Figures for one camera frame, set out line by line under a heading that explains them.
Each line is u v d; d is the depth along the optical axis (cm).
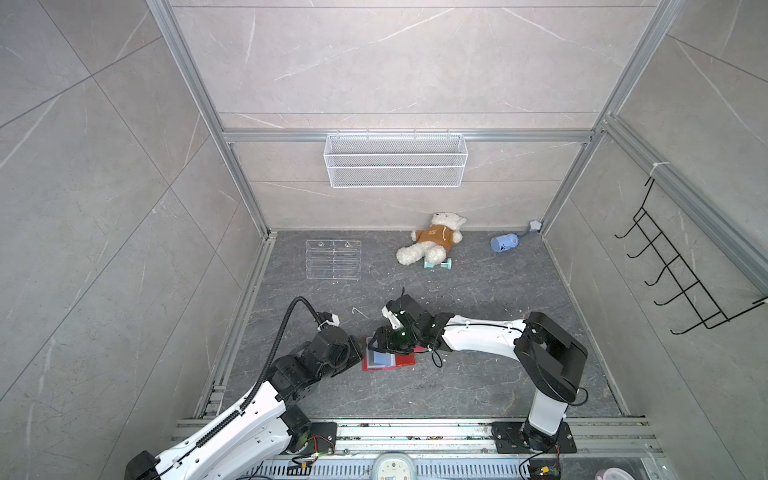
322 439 73
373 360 84
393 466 68
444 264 107
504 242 111
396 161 101
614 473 67
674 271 69
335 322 73
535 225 122
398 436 75
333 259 104
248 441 57
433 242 106
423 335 68
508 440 75
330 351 57
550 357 48
